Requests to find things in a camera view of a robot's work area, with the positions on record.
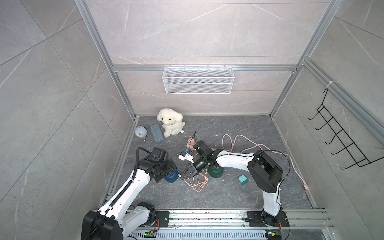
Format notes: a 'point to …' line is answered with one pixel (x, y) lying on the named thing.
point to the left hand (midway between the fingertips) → (172, 167)
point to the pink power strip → (234, 141)
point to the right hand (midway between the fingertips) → (184, 178)
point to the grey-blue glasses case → (156, 134)
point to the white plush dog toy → (172, 124)
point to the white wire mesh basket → (198, 80)
